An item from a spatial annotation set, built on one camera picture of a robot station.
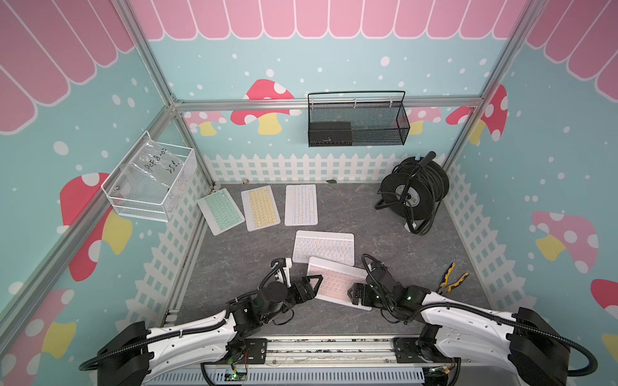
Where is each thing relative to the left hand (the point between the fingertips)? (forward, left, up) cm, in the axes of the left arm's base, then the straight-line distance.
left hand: (317, 286), depth 77 cm
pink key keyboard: (+5, -8, -7) cm, 11 cm away
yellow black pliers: (+4, -46, -10) cm, 48 cm away
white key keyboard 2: (+20, -6, -9) cm, 23 cm away
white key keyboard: (+42, +8, -11) cm, 44 cm away
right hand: (0, -13, -8) cm, 16 cm away
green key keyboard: (+38, +45, -11) cm, 60 cm away
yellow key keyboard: (+39, +27, -10) cm, 49 cm away
